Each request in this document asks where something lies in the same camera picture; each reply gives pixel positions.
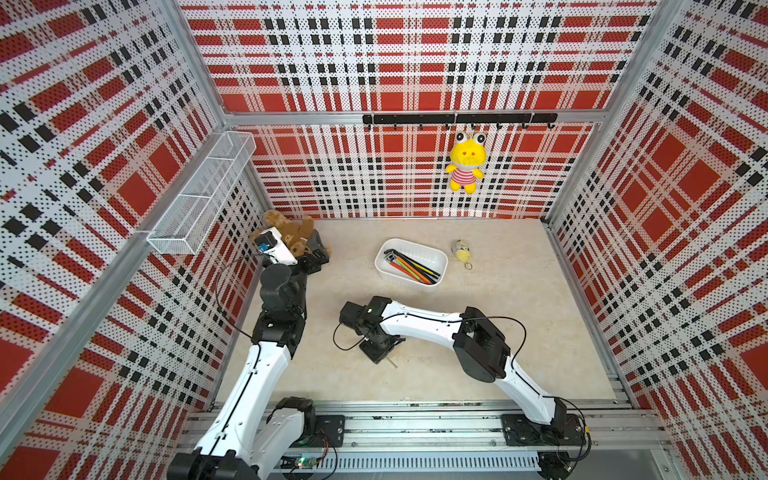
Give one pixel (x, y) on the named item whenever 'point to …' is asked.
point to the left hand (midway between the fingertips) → (306, 236)
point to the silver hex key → (391, 361)
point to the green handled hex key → (408, 269)
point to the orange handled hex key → (424, 277)
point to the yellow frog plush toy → (467, 158)
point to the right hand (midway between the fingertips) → (387, 350)
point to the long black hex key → (407, 258)
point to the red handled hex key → (409, 273)
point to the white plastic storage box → (432, 258)
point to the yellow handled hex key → (422, 267)
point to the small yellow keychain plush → (463, 253)
